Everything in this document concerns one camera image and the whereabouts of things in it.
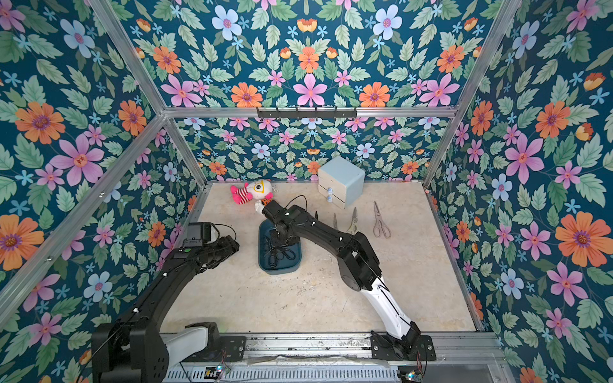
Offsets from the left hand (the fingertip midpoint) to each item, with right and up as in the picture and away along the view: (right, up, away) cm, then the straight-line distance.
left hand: (235, 245), depth 86 cm
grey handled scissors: (+45, +5, +16) cm, 48 cm away
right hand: (+15, 0, +5) cm, 16 cm away
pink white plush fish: (+3, +22, +22) cm, 31 cm away
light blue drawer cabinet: (+40, +25, +15) cm, 49 cm away
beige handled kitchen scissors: (+58, +6, +18) cm, 61 cm away
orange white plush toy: (+4, +15, +18) cm, 24 cm away
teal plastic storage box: (+17, -9, +4) cm, 20 cm away
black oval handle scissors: (+13, -6, +7) cm, 16 cm away
